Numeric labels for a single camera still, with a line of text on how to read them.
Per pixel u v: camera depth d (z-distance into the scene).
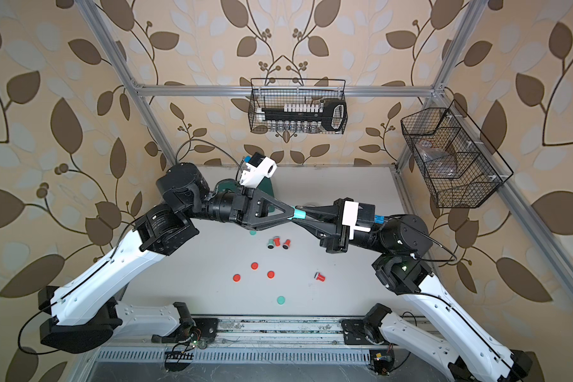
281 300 0.81
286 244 0.93
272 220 0.40
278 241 0.94
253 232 0.96
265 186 1.14
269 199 0.41
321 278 0.84
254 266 0.89
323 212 0.42
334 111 0.83
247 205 0.40
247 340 0.74
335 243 0.42
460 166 0.73
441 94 0.88
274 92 0.91
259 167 0.44
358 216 0.34
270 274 0.87
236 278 0.85
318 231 0.44
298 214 0.42
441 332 0.42
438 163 0.70
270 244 0.92
